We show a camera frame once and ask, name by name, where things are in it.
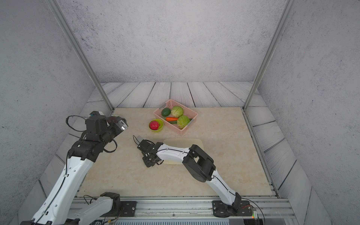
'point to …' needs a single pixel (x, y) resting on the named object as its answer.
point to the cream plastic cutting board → (183, 143)
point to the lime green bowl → (161, 125)
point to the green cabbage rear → (177, 111)
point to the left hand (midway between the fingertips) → (122, 122)
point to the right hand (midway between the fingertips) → (148, 162)
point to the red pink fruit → (154, 125)
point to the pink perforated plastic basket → (191, 114)
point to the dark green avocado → (166, 112)
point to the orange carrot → (169, 119)
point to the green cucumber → (173, 122)
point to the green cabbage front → (182, 122)
